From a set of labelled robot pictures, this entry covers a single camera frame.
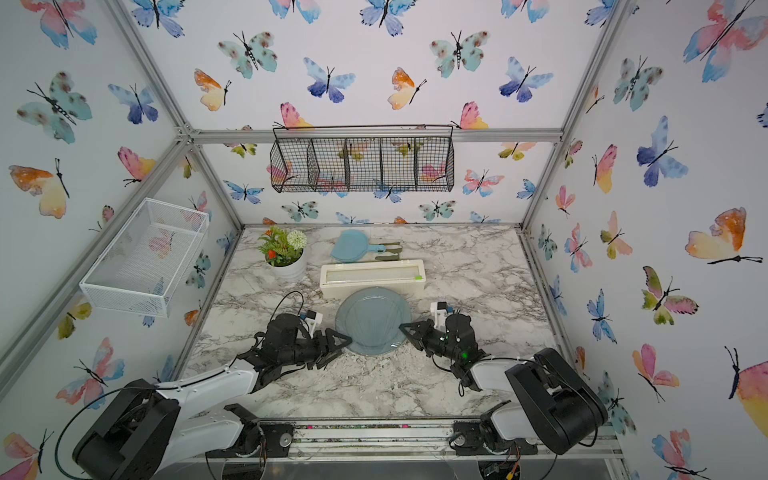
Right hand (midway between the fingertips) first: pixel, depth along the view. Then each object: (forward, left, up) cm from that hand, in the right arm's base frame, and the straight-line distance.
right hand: (400, 327), depth 82 cm
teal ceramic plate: (+3, +8, -1) cm, 9 cm away
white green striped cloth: (+36, +4, -11) cm, 38 cm away
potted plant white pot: (+20, +36, +6) cm, 41 cm away
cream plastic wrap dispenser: (+19, -1, -3) cm, 19 cm away
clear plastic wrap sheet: (+3, +8, -1) cm, 9 cm away
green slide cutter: (+19, -5, -3) cm, 20 cm away
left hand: (-5, +13, -3) cm, 14 cm away
